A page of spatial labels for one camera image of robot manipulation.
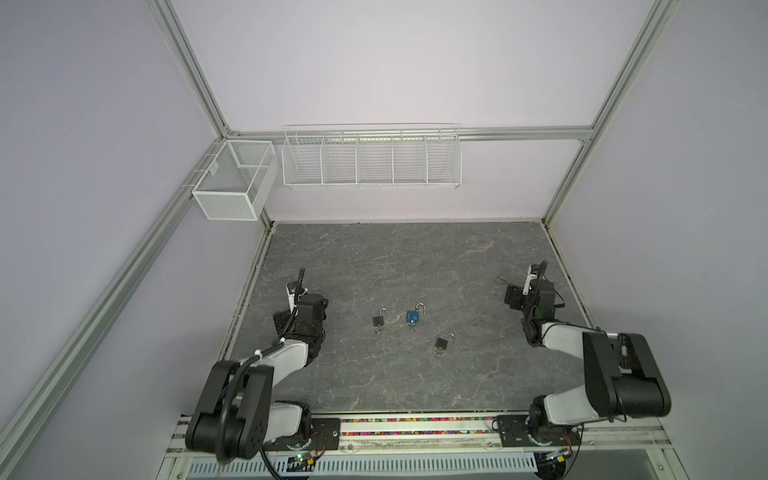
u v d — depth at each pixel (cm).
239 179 102
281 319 79
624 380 45
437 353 87
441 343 89
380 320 94
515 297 85
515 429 74
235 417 42
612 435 74
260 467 71
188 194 76
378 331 91
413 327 92
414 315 94
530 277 83
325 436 73
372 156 99
